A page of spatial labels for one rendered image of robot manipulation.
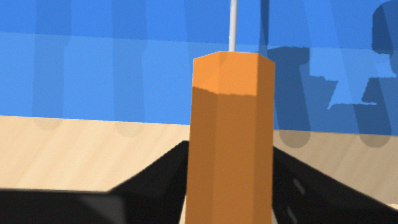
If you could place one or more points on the brown handled hook pick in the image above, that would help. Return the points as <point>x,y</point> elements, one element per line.
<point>230,160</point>

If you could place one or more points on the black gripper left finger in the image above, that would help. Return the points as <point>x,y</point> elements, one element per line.
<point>163,182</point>

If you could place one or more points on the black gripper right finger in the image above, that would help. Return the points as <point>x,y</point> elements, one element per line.
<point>302,194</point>

